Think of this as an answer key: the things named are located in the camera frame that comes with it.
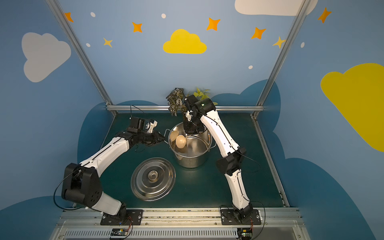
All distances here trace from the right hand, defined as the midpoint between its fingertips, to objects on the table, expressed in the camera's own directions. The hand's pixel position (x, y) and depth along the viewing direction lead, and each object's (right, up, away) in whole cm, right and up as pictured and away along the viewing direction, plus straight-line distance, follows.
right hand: (188, 133), depth 80 cm
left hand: (-13, -2, +5) cm, 14 cm away
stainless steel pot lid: (-21, -27, +6) cm, 35 cm away
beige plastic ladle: (-6, -7, +21) cm, 23 cm away
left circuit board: (-33, -48, -9) cm, 59 cm away
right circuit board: (+28, -49, -8) cm, 57 cm away
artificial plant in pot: (-8, +21, +17) cm, 28 cm away
